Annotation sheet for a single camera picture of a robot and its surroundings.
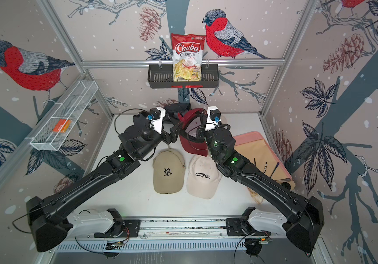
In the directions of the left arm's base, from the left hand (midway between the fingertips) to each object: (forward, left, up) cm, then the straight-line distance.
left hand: (177, 116), depth 64 cm
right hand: (+3, -10, -2) cm, 11 cm away
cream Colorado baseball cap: (-10, -12, -36) cm, 39 cm away
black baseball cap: (+43, +4, -35) cm, 55 cm away
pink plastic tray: (+20, -48, -40) cm, 65 cm away
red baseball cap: (+6, -4, -21) cm, 22 cm away
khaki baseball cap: (-7, +7, -34) cm, 36 cm away
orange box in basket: (0, +50, -6) cm, 50 cm away
